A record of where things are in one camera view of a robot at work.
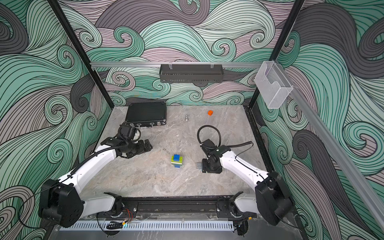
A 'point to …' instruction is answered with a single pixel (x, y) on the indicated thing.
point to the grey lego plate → (199, 165)
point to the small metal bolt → (186, 118)
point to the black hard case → (146, 114)
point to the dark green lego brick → (179, 164)
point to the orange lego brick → (210, 112)
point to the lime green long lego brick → (178, 162)
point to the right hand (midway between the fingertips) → (206, 170)
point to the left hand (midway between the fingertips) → (145, 147)
